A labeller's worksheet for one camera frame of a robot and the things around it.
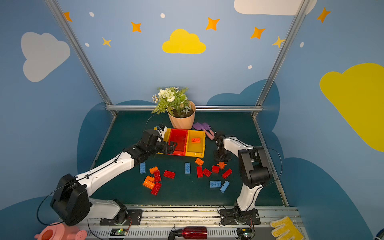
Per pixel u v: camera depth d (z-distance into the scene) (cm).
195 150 99
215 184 84
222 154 88
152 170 88
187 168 91
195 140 104
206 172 88
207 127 111
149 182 84
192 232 67
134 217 74
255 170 49
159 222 73
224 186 83
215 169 91
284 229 70
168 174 88
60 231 60
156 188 83
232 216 74
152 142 64
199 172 89
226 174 87
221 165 91
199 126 111
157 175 88
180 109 101
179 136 99
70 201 41
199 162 93
